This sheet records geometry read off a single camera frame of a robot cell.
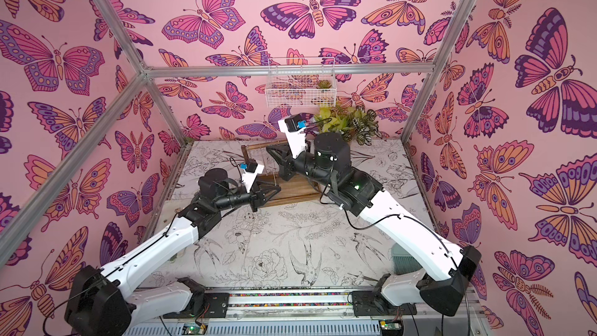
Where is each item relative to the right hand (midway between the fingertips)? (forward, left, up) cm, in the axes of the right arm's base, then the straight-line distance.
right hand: (271, 144), depth 59 cm
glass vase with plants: (+31, -27, -20) cm, 46 cm away
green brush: (-15, -43, -43) cm, 63 cm away
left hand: (-1, -1, -18) cm, 18 cm away
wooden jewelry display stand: (+17, -5, -45) cm, 48 cm away
